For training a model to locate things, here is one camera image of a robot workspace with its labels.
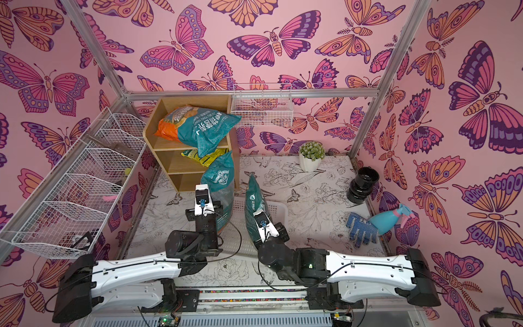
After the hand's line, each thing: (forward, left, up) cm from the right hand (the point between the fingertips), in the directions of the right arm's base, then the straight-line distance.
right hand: (260, 223), depth 66 cm
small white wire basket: (+56, +1, +9) cm, 56 cm away
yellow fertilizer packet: (+33, +26, -5) cm, 43 cm away
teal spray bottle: (+9, -51, -17) cm, 54 cm away
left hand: (+7, +17, +10) cm, 21 cm away
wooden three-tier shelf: (+29, +36, -10) cm, 47 cm away
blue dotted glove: (+10, -41, -21) cm, 47 cm away
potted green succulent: (+43, -23, -11) cm, 50 cm away
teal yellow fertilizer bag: (+6, +2, +3) cm, 7 cm away
